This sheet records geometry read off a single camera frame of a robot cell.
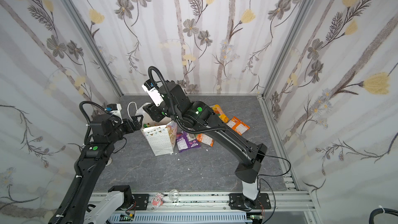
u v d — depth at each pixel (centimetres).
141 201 73
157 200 72
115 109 64
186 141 93
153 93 51
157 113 53
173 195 77
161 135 77
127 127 65
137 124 67
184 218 70
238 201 74
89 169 46
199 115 44
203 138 95
